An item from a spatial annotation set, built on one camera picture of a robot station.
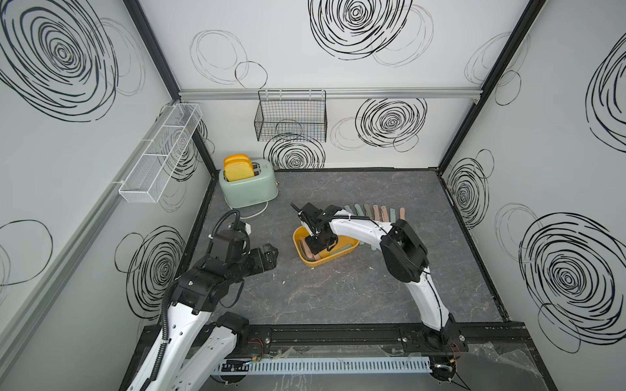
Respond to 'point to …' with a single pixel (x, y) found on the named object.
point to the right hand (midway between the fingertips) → (316, 247)
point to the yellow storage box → (341, 247)
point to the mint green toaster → (261, 188)
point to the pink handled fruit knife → (376, 215)
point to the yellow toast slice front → (237, 169)
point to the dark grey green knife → (368, 211)
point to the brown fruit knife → (384, 214)
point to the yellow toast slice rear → (236, 158)
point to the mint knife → (347, 208)
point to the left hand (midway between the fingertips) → (265, 254)
